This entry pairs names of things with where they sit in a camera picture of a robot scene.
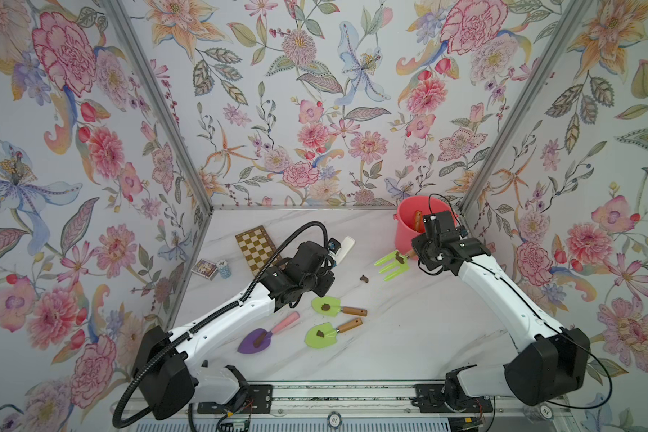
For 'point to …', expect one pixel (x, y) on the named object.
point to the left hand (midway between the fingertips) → (333, 271)
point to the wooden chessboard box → (257, 248)
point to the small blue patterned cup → (224, 269)
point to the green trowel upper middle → (331, 306)
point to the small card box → (205, 268)
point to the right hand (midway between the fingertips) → (412, 239)
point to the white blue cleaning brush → (347, 244)
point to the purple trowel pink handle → (260, 338)
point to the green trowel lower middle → (324, 336)
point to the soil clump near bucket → (364, 278)
